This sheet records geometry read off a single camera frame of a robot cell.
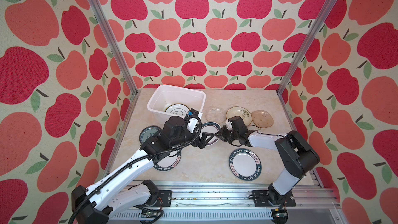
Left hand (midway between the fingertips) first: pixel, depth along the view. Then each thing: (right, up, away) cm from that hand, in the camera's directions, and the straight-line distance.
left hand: (209, 132), depth 68 cm
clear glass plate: (+7, +6, +40) cm, 41 cm away
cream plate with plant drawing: (+26, +7, +40) cm, 48 cm away
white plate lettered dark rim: (+21, -21, +17) cm, 34 cm away
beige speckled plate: (+39, +3, +37) cm, 54 cm away
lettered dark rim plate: (-21, -20, +18) cm, 34 cm away
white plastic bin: (-8, +16, +33) cm, 38 cm away
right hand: (+6, -5, +24) cm, 26 cm away
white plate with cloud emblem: (-19, +9, +37) cm, 42 cm away
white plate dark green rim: (+3, -2, +30) cm, 31 cm away
